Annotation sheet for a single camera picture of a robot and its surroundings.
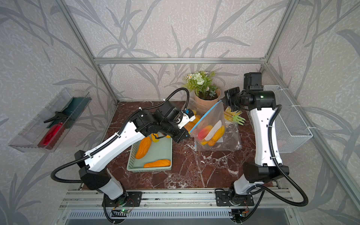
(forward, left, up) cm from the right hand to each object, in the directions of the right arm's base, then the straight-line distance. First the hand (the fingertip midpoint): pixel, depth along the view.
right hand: (219, 95), depth 69 cm
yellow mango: (-10, +6, -31) cm, 33 cm away
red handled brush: (-21, +73, -3) cm, 76 cm away
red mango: (-9, +7, -20) cm, 23 cm away
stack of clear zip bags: (-1, -16, -40) cm, 43 cm away
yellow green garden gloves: (+16, -20, -38) cm, 46 cm away
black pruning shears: (-10, +76, -3) cm, 77 cm away
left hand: (-18, +15, -10) cm, 26 cm away
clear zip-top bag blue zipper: (-12, +5, -18) cm, 22 cm away
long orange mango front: (-21, +33, -35) cm, 53 cm away
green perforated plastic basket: (-12, +33, -36) cm, 50 cm away
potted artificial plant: (+28, +2, -27) cm, 38 cm away
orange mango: (-9, -1, -25) cm, 27 cm away
